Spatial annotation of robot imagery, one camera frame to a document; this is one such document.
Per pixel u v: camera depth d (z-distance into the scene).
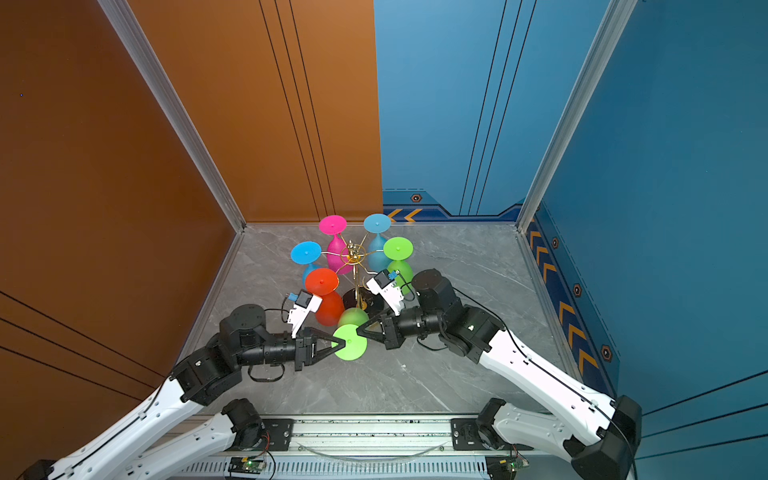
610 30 0.72
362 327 0.61
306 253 0.73
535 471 0.71
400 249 0.74
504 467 0.70
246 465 0.71
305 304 0.58
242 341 0.50
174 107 0.85
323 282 0.68
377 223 0.79
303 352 0.54
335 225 0.79
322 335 0.60
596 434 0.38
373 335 0.61
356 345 0.61
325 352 0.60
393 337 0.55
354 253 0.73
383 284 0.58
